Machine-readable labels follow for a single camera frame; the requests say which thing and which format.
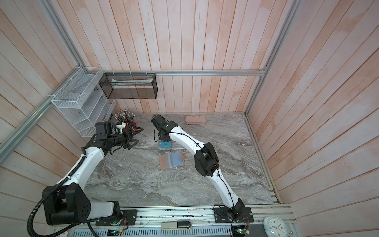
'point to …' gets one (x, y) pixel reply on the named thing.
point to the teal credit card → (165, 144)
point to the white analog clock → (275, 226)
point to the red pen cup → (132, 123)
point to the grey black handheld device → (176, 225)
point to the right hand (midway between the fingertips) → (159, 131)
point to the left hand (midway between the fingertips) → (141, 135)
